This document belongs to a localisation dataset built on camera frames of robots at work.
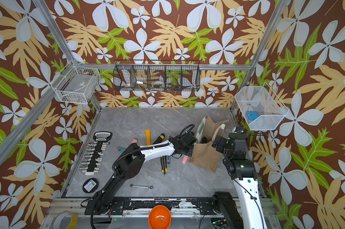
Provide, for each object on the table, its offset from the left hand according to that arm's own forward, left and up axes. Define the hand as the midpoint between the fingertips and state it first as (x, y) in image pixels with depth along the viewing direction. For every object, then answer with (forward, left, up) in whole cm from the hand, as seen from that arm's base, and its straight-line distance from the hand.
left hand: (192, 148), depth 94 cm
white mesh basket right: (+14, -40, +24) cm, 49 cm away
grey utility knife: (-7, +16, -2) cm, 17 cm away
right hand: (-6, -13, +21) cm, 26 cm away
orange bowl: (-38, +20, -1) cm, 43 cm away
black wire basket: (+41, +25, +28) cm, 56 cm away
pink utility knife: (+6, +40, -2) cm, 41 cm away
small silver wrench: (-24, +26, -2) cm, 35 cm away
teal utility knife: (0, +48, -2) cm, 48 cm away
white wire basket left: (+28, +74, +31) cm, 85 cm away
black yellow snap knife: (+9, +23, -3) cm, 25 cm away
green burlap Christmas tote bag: (-8, -5, +8) cm, 12 cm away
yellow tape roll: (-40, +63, -2) cm, 74 cm away
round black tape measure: (-23, +60, -1) cm, 65 cm away
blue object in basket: (+9, -32, +24) cm, 41 cm away
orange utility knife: (+10, +31, -2) cm, 33 cm away
